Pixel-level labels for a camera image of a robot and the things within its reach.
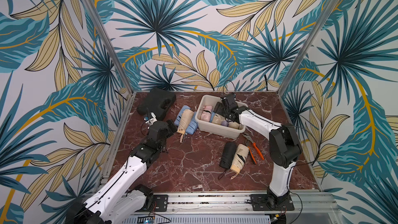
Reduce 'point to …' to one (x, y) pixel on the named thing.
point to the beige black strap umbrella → (240, 154)
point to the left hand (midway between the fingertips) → (167, 125)
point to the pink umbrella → (205, 115)
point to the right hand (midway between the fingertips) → (220, 108)
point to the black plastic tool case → (157, 101)
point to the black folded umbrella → (227, 156)
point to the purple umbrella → (224, 123)
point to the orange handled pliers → (250, 142)
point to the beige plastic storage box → (213, 129)
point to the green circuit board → (148, 222)
